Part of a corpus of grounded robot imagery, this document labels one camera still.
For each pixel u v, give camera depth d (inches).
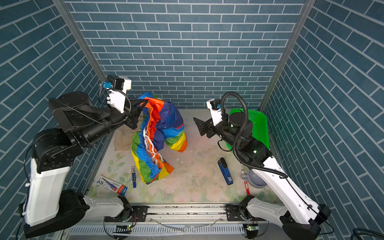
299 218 14.5
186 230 27.6
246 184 32.5
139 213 29.0
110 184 32.4
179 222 28.4
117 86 13.6
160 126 22.3
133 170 34.2
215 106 18.7
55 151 11.8
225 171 34.0
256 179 31.5
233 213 29.0
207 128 20.3
